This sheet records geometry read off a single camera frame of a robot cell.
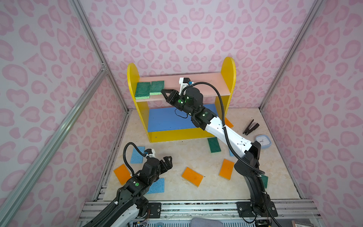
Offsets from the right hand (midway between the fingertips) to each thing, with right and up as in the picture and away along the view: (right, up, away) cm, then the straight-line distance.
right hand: (161, 89), depth 67 cm
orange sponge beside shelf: (+45, -17, +44) cm, 65 cm away
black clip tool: (+62, -19, +40) cm, 76 cm away
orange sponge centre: (+15, -48, +17) cm, 53 cm away
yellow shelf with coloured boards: (-3, -15, +29) cm, 32 cm away
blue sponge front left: (-4, -52, +14) cm, 54 cm away
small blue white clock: (+66, -29, +31) cm, 78 cm away
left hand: (+1, -36, +14) cm, 38 cm away
